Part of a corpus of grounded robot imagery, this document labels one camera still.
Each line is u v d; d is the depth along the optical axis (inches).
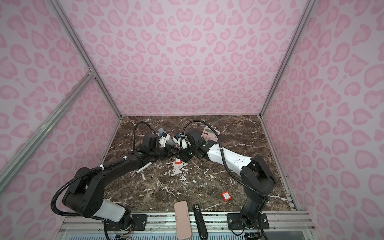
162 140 31.9
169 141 33.0
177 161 36.4
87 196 17.2
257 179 17.7
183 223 28.6
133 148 27.8
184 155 28.9
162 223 29.4
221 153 21.4
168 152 29.7
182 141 28.6
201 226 27.2
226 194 31.5
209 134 38.9
